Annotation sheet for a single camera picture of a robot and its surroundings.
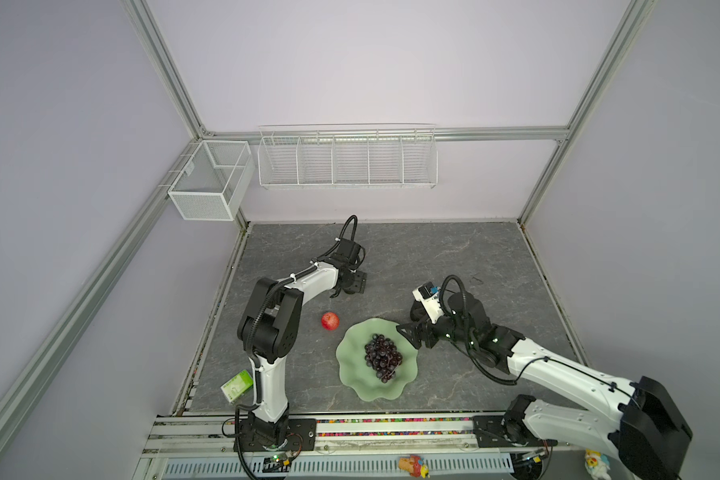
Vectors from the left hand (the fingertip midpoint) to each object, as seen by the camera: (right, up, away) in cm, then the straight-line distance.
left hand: (354, 282), depth 98 cm
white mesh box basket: (-49, +35, +3) cm, 60 cm away
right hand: (+15, -8, -20) cm, 27 cm away
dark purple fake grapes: (+9, -18, -17) cm, 26 cm away
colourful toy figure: (+16, -38, -31) cm, 52 cm away
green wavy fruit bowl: (+2, -24, -16) cm, 29 cm away
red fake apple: (-7, -11, -9) cm, 16 cm away
